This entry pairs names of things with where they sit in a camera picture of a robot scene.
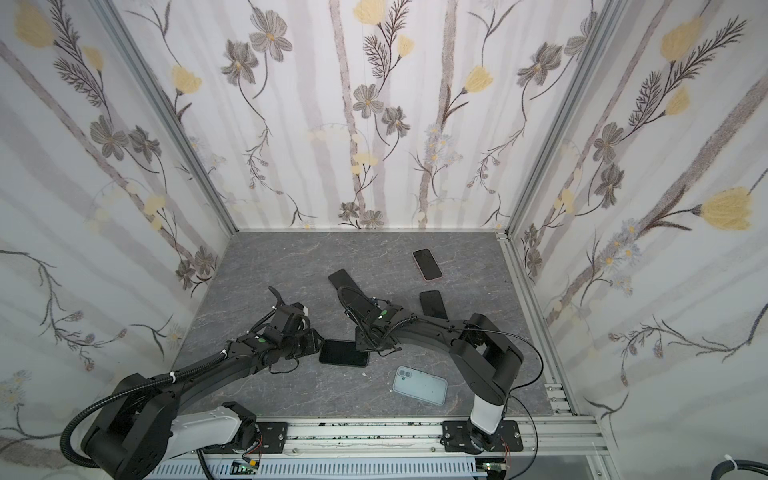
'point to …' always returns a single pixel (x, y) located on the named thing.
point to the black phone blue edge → (427, 264)
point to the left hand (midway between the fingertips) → (318, 334)
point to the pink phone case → (419, 268)
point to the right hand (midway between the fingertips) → (355, 337)
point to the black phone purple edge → (342, 279)
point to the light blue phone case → (421, 385)
